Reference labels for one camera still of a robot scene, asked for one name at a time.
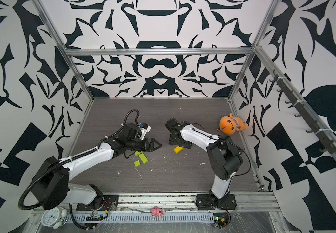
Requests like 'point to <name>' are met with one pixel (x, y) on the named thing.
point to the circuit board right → (221, 219)
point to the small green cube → (137, 163)
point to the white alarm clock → (52, 217)
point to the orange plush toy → (229, 124)
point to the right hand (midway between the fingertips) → (177, 141)
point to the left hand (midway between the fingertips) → (155, 143)
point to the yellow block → (178, 149)
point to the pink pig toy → (156, 211)
